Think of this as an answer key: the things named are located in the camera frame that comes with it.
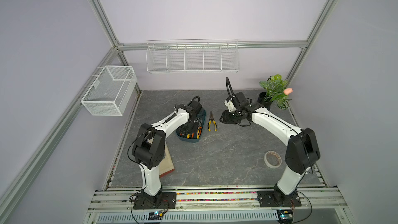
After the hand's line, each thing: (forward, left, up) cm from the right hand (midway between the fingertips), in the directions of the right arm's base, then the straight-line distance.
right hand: (222, 118), depth 88 cm
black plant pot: (+12, -27, -1) cm, 29 cm away
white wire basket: (+10, +62, +12) cm, 64 cm away
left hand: (-5, +18, -7) cm, 20 cm away
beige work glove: (-22, +31, -14) cm, 41 cm away
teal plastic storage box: (-6, +15, -7) cm, 18 cm away
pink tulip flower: (+7, -34, +15) cm, 38 cm away
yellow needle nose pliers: (+9, +5, -14) cm, 17 cm away
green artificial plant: (+16, -32, +9) cm, 37 cm away
